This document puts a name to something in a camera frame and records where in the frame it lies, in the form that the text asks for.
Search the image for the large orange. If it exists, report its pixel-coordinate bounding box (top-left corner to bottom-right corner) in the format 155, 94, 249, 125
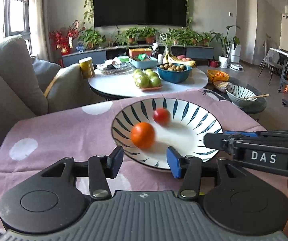
131, 123, 155, 150

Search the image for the red tomato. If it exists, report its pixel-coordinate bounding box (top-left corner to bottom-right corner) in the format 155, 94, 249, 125
153, 108, 171, 126

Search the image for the striped bowl with spoon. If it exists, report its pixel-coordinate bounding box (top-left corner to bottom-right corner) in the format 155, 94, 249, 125
225, 84, 267, 108

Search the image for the white blue striped plate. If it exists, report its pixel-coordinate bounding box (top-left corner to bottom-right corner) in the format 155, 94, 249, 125
111, 97, 223, 171

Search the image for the orange basket of tangerines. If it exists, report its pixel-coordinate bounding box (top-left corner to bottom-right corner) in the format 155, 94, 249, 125
207, 70, 230, 83

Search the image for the tall potted plant white pot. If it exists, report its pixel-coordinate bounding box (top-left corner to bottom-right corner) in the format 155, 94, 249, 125
210, 25, 240, 68

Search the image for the blue bowl of kiwis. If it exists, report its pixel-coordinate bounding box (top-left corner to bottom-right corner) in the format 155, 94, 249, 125
156, 63, 193, 84

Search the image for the round white coffee table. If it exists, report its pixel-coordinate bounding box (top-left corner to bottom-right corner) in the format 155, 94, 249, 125
88, 68, 208, 100

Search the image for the pink dotted tablecloth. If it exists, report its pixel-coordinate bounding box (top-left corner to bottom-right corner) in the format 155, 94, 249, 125
0, 88, 288, 241

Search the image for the grey tv cabinet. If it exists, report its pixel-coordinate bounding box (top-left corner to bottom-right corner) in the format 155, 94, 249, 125
62, 45, 214, 67

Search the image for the tray of green apples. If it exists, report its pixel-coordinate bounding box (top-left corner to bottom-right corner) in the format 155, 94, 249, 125
132, 69, 162, 91

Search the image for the banana bunch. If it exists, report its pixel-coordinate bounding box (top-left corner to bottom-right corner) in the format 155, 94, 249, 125
162, 50, 196, 68

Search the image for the glass dish of snacks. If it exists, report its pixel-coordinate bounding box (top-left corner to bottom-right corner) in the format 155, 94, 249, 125
96, 61, 134, 75

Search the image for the yellow jar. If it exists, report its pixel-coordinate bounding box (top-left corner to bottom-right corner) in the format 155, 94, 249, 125
79, 57, 95, 79

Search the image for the light blue tray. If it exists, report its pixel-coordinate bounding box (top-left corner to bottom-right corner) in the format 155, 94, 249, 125
130, 56, 158, 70

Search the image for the grey sofa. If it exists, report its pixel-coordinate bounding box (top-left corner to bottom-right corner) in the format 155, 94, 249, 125
0, 35, 96, 146

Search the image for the orange box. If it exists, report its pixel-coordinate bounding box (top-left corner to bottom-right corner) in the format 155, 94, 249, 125
129, 48, 152, 57

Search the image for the red berry decoration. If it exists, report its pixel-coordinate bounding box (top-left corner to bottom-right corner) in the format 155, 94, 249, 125
48, 20, 85, 55

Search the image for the black wall television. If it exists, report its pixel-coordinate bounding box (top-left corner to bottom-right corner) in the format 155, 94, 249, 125
93, 0, 187, 27

